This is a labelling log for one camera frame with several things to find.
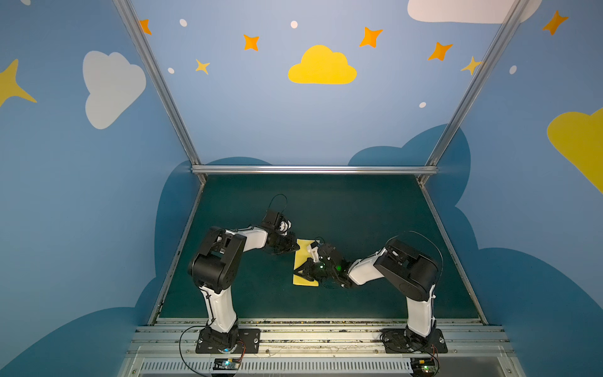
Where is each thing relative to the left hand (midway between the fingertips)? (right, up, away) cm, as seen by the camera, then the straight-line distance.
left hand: (301, 247), depth 95 cm
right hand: (-3, -8, -7) cm, 11 cm away
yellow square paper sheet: (0, -4, 0) cm, 4 cm away
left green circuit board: (-23, -32, -23) cm, 46 cm away
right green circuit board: (+38, -32, -23) cm, 55 cm away
